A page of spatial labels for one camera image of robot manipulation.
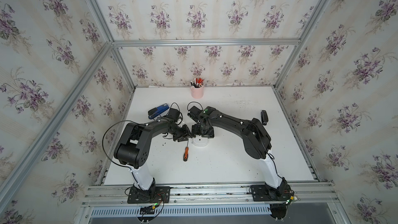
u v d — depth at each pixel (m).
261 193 0.73
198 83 1.10
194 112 0.74
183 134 0.82
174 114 0.79
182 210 0.76
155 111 1.01
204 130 0.78
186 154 0.84
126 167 0.50
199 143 0.88
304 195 0.73
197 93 1.10
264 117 0.99
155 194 0.73
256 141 0.53
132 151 0.48
